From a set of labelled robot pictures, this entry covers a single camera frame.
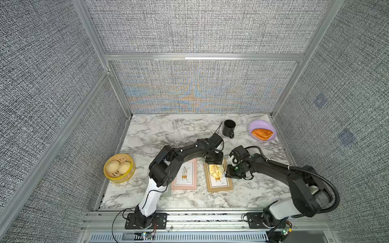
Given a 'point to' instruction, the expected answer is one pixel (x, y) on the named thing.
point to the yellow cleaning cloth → (216, 170)
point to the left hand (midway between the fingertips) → (225, 163)
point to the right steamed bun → (123, 167)
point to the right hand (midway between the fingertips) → (226, 172)
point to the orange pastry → (262, 133)
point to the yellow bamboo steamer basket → (127, 175)
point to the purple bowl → (262, 124)
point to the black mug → (228, 128)
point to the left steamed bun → (112, 167)
